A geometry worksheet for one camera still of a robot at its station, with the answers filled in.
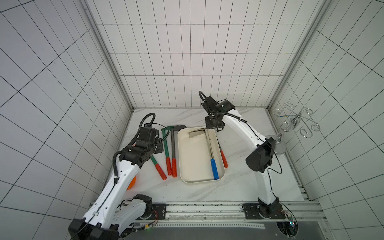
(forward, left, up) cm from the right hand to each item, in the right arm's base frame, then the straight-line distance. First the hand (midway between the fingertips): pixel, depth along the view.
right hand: (213, 121), depth 88 cm
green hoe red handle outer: (-29, +28, -16) cm, 43 cm away
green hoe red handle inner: (-15, +28, -16) cm, 36 cm away
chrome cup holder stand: (-3, -42, +10) cm, 44 cm away
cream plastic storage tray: (-18, +11, -17) cm, 27 cm away
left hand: (-20, +31, +1) cm, 37 cm away
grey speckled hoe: (-25, +22, -16) cm, 37 cm away
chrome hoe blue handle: (+2, +5, -13) cm, 15 cm away
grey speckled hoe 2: (-13, -7, -17) cm, 22 cm away
